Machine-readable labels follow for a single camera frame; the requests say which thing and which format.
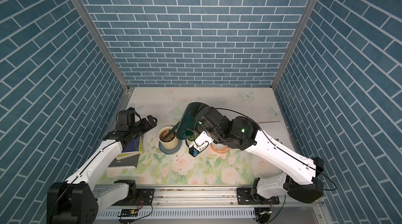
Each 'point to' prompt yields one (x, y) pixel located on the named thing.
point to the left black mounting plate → (144, 197)
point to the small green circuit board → (129, 212)
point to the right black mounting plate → (244, 197)
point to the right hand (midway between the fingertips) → (204, 118)
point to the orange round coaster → (220, 151)
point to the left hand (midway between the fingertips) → (155, 122)
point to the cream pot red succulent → (171, 142)
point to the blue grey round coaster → (171, 151)
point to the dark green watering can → (187, 127)
